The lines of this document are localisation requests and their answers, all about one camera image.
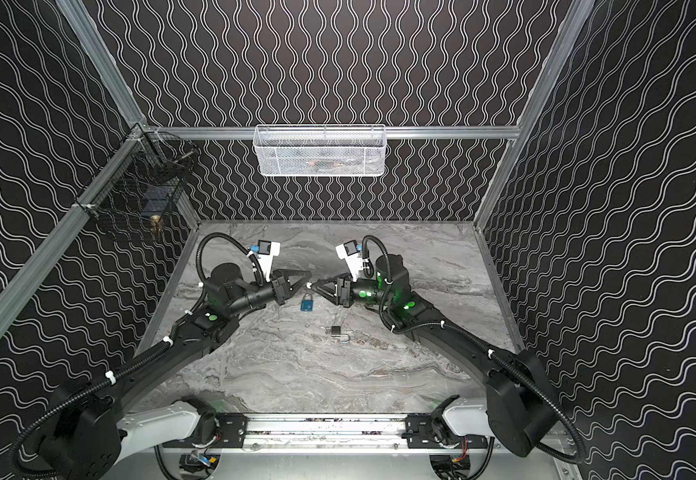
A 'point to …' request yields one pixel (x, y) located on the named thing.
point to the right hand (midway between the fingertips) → (316, 287)
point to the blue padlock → (306, 305)
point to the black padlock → (336, 332)
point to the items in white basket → (328, 163)
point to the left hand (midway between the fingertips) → (317, 277)
